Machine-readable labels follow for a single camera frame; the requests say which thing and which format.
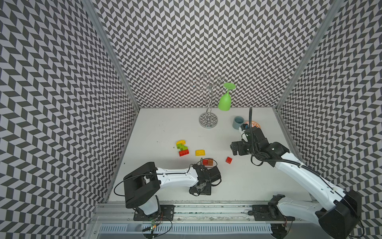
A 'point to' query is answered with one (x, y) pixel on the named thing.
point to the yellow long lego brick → (181, 142)
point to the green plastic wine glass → (225, 101)
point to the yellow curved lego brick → (200, 153)
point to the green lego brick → (181, 147)
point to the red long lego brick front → (205, 162)
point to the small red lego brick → (229, 160)
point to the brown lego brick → (210, 162)
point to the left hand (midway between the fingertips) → (202, 193)
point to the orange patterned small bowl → (253, 124)
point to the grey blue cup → (238, 121)
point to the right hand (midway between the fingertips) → (239, 147)
